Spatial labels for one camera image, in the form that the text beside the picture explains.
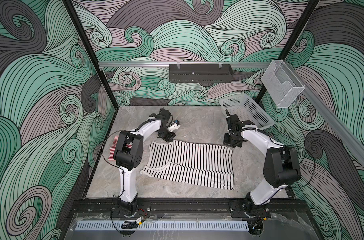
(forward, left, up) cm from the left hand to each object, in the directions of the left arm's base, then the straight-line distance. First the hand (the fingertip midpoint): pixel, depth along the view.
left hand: (171, 138), depth 95 cm
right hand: (-5, -36, +2) cm, 36 cm away
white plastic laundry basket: (+30, -59, -3) cm, 66 cm away
